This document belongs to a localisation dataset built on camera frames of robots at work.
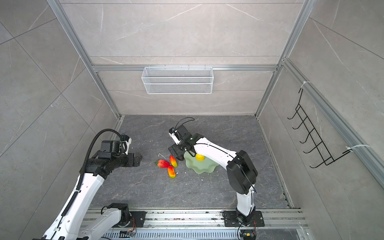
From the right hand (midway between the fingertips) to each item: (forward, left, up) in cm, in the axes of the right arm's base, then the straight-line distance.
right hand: (178, 144), depth 88 cm
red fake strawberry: (-7, +10, -9) cm, 16 cm away
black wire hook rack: (-15, -65, +19) cm, 69 cm away
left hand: (-9, +23, +7) cm, 26 cm away
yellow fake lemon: (-12, -12, +5) cm, 18 cm away
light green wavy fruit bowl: (-9, -17, -11) cm, 22 cm away
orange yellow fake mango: (-12, +5, -10) cm, 17 cm away
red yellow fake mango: (-6, +4, -9) cm, 11 cm away
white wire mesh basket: (+41, +1, +18) cm, 45 cm away
